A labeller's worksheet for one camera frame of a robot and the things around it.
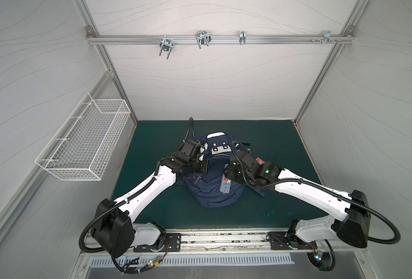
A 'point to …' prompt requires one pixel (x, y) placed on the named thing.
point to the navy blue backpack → (220, 149)
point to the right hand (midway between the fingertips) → (225, 170)
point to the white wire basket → (78, 147)
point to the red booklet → (262, 162)
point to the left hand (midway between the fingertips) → (208, 166)
